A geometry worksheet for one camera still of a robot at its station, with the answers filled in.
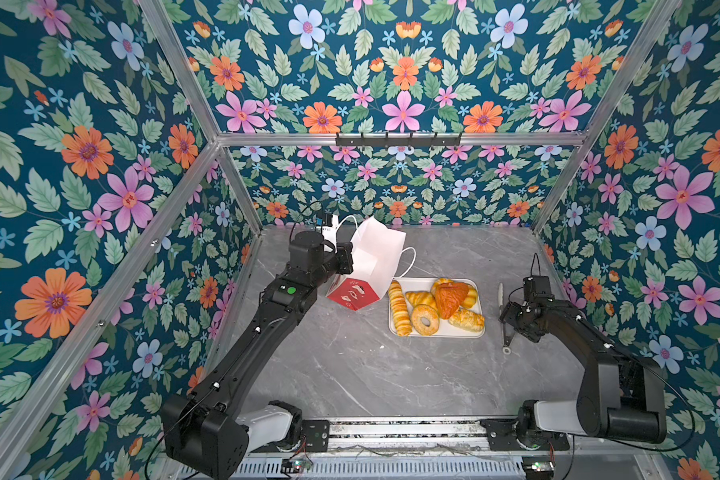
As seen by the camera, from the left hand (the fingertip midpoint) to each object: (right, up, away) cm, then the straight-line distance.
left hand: (356, 236), depth 72 cm
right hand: (+46, -25, +18) cm, 55 cm away
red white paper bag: (+5, -3, +15) cm, 16 cm away
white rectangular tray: (+26, -27, +18) cm, 42 cm away
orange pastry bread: (+27, -17, +18) cm, 37 cm away
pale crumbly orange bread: (+33, -25, +18) cm, 45 cm away
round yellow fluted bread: (+27, -14, +26) cm, 40 cm away
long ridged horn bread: (+12, -22, +22) cm, 33 cm away
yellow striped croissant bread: (+35, -18, +23) cm, 46 cm away
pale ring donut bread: (+18, -22, +18) cm, 34 cm away
